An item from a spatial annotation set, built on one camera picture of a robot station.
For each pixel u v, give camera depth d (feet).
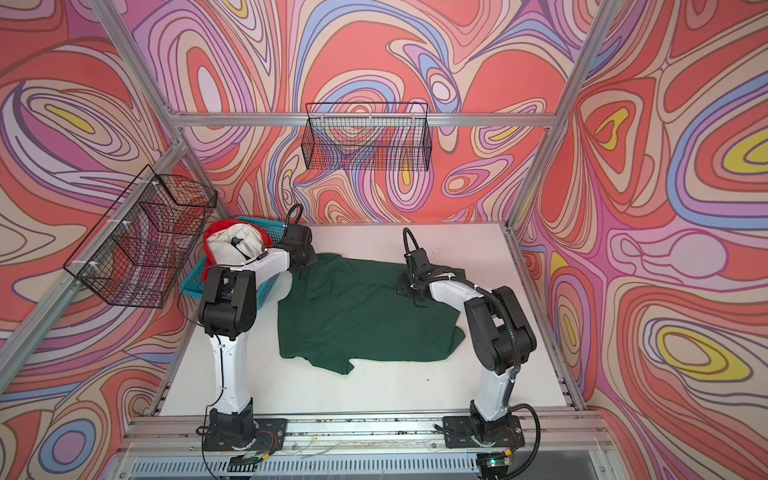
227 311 1.93
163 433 2.47
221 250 3.06
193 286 3.06
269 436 2.37
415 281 2.41
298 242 2.81
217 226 3.14
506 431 2.38
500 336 1.62
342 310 3.14
